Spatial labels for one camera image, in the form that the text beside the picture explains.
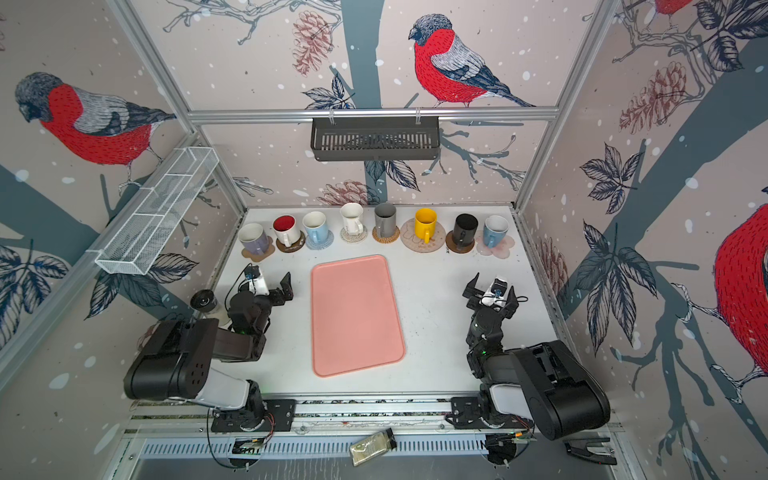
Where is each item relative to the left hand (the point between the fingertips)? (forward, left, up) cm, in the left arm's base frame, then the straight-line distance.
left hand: (272, 275), depth 89 cm
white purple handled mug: (+18, +12, -4) cm, 22 cm away
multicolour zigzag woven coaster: (+22, -22, -9) cm, 32 cm away
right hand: (-6, -65, +4) cm, 65 cm away
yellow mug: (+23, -49, -3) cm, 55 cm away
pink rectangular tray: (-8, -25, -11) cm, 28 cm away
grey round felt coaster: (+18, -11, -9) cm, 23 cm away
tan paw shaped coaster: (+13, +10, -8) cm, 18 cm away
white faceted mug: (+23, -23, 0) cm, 32 cm away
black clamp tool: (-43, -80, -8) cm, 91 cm away
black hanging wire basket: (+47, -31, +18) cm, 59 cm away
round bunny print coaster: (+20, -46, -10) cm, 51 cm away
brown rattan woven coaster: (+21, -35, -10) cm, 42 cm away
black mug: (+18, -62, 0) cm, 65 cm away
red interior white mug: (+21, +1, -3) cm, 21 cm away
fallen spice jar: (-42, -32, -5) cm, 53 cm away
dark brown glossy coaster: (+17, -1, -9) cm, 19 cm away
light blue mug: (+20, -10, -1) cm, 23 cm away
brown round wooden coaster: (+15, -59, -7) cm, 62 cm away
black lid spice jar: (-9, +17, 0) cm, 19 cm away
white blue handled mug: (+18, -73, 0) cm, 75 cm away
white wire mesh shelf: (-2, +25, +20) cm, 32 cm away
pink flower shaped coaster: (+15, -77, -9) cm, 79 cm away
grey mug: (+22, -35, 0) cm, 41 cm away
